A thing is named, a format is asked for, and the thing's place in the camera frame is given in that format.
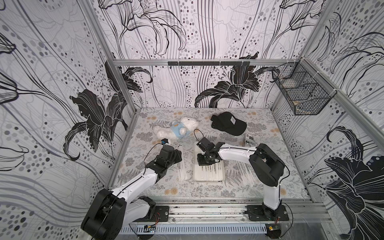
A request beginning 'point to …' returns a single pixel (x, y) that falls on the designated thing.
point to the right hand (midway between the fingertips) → (200, 161)
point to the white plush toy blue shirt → (178, 129)
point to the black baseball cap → (227, 123)
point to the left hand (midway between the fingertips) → (181, 155)
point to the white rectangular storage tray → (201, 173)
